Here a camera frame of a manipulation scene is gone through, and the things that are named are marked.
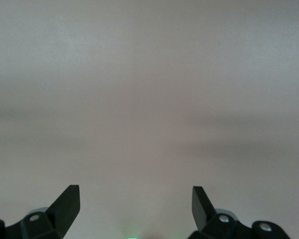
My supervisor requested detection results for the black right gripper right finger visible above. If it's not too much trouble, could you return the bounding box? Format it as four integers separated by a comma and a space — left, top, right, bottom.
188, 186, 293, 239

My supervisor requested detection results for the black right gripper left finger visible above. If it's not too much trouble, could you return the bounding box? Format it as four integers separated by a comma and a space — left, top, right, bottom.
0, 184, 81, 239

